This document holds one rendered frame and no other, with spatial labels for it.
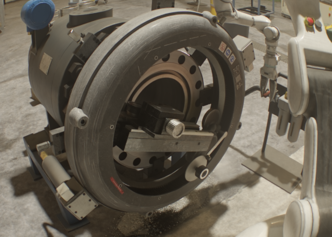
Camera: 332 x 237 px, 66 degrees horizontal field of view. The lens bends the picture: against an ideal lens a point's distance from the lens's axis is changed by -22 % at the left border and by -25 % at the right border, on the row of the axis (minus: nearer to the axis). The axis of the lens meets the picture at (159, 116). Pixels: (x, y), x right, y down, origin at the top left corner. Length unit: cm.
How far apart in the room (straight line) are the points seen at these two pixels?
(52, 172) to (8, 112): 168
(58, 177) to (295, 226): 80
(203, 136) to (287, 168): 93
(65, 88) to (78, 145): 33
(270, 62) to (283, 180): 70
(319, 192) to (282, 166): 108
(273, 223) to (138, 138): 56
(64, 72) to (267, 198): 120
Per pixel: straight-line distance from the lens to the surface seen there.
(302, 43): 94
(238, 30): 370
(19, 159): 206
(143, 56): 84
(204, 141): 114
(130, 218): 154
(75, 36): 86
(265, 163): 192
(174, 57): 110
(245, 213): 159
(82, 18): 133
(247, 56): 127
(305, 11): 104
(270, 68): 155
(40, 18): 143
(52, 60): 129
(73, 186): 100
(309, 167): 88
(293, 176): 188
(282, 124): 174
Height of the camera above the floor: 115
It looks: 30 degrees down
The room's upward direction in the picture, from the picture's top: straight up
